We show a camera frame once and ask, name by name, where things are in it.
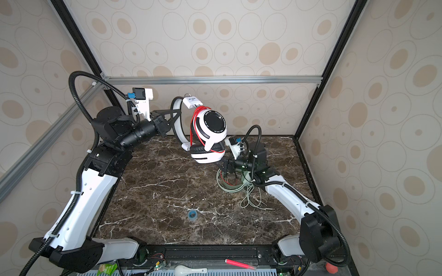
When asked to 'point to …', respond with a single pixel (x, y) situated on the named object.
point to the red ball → (331, 268)
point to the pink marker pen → (240, 264)
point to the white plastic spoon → (182, 270)
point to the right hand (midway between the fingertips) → (217, 158)
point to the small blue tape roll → (192, 215)
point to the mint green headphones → (246, 179)
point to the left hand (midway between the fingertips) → (181, 111)
